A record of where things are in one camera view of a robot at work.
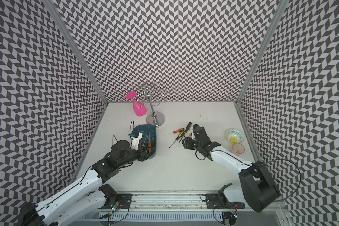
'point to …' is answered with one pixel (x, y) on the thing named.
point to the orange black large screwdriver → (149, 145)
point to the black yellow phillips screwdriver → (179, 136)
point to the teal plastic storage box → (149, 136)
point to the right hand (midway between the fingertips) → (186, 144)
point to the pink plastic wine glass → (138, 107)
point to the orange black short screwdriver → (190, 134)
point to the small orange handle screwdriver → (181, 129)
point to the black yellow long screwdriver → (189, 125)
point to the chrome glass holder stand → (152, 92)
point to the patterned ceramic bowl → (234, 136)
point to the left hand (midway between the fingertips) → (151, 150)
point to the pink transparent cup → (238, 149)
